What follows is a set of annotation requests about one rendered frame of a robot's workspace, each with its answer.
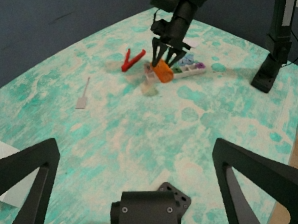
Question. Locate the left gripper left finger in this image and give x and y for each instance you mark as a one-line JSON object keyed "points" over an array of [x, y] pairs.
{"points": [[44, 155]]}

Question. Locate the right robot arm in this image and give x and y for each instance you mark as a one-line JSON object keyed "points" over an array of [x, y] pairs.
{"points": [[277, 40]]}

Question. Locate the orange translucent pill bottle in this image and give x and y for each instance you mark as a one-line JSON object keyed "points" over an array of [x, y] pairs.
{"points": [[163, 72]]}

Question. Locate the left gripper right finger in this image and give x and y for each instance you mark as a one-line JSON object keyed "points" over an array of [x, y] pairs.
{"points": [[278, 180]]}

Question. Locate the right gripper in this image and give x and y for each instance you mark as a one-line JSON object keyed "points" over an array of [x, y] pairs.
{"points": [[177, 31]]}

